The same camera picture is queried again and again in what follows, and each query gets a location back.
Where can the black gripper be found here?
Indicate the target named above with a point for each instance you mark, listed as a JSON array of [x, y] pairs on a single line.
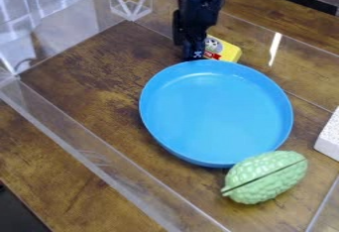
[[193, 19]]

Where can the blue round tray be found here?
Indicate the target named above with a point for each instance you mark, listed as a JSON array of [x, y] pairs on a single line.
[[216, 112]]

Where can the green bitter gourd toy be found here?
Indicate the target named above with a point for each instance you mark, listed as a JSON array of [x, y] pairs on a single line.
[[262, 177]]

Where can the white speckled sponge block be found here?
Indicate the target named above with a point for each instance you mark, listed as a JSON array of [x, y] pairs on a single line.
[[328, 141]]

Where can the clear acrylic enclosure wall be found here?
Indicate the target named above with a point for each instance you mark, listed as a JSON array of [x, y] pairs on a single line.
[[77, 155]]

